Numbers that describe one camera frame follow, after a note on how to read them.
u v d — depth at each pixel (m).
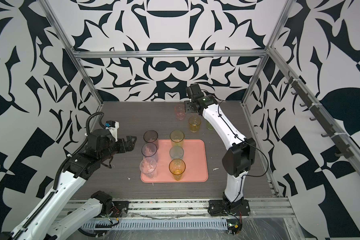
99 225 0.73
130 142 0.66
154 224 0.65
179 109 1.10
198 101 0.59
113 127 0.64
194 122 1.00
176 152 0.86
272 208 0.76
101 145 0.53
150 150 0.87
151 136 0.86
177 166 0.76
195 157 0.88
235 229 0.71
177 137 0.94
